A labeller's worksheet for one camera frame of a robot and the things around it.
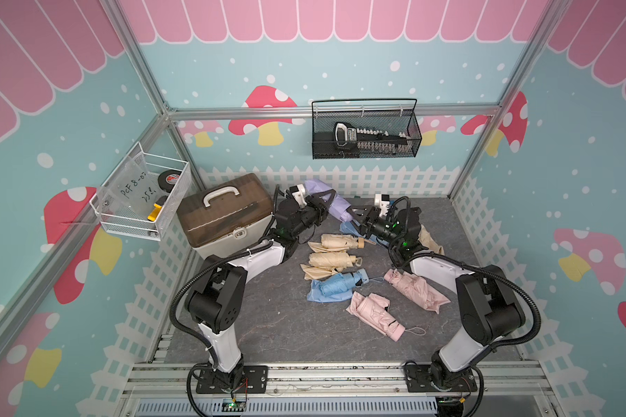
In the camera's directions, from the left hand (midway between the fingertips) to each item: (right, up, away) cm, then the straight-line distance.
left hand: (339, 197), depth 82 cm
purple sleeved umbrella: (0, -3, -3) cm, 4 cm away
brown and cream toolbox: (-37, -7, +5) cm, 38 cm away
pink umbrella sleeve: (+26, -30, +4) cm, 40 cm away
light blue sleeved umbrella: (0, -30, +7) cm, 31 cm away
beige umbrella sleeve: (+35, -15, +18) cm, 42 cm away
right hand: (+2, -4, -2) cm, 5 cm away
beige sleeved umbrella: (+1, -16, +19) cm, 24 cm away
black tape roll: (-53, +5, -2) cm, 54 cm away
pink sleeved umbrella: (+11, -36, +1) cm, 38 cm away
